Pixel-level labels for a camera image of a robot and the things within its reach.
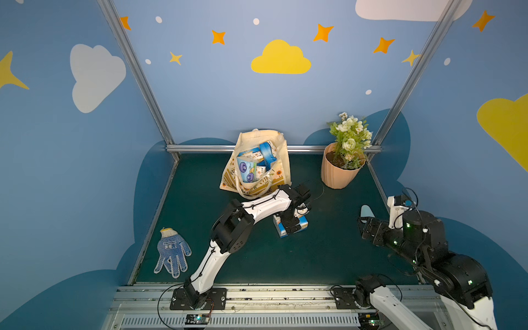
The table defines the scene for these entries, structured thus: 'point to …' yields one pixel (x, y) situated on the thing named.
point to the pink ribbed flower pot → (333, 174)
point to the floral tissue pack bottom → (269, 151)
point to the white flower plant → (352, 139)
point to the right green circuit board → (369, 320)
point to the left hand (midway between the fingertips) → (291, 220)
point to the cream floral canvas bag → (278, 175)
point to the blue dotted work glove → (169, 250)
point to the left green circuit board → (197, 319)
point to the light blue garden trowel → (366, 212)
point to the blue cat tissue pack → (247, 169)
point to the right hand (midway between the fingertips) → (372, 219)
